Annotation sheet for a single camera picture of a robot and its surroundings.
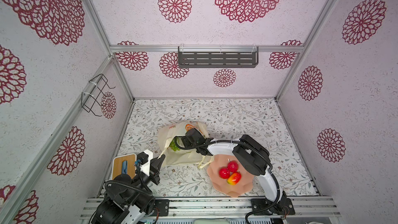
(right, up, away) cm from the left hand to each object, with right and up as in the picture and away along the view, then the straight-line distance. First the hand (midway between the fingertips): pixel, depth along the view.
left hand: (164, 157), depth 65 cm
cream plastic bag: (0, +10, +13) cm, 17 cm away
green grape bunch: (+2, +2, +12) cm, 13 cm away
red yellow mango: (+33, -15, +14) cm, 39 cm away
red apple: (+28, -12, +14) cm, 34 cm away
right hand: (+6, +6, +31) cm, 32 cm away
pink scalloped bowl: (+39, -16, +14) cm, 45 cm away
